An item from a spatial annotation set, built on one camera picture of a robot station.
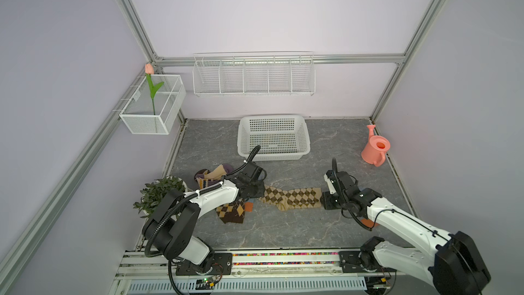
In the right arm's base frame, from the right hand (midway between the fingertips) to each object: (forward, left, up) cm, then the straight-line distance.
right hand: (323, 197), depth 86 cm
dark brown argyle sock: (-5, +39, -4) cm, 39 cm away
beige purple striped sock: (+10, +53, -2) cm, 54 cm away
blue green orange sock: (-3, +32, -4) cm, 32 cm away
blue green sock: (-17, -6, +21) cm, 27 cm away
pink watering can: (+20, -26, +5) cm, 33 cm away
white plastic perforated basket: (+37, +16, -4) cm, 40 cm away
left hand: (+3, +27, -1) cm, 27 cm away
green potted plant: (-4, +64, +15) cm, 66 cm away
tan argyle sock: (0, +16, -2) cm, 16 cm away
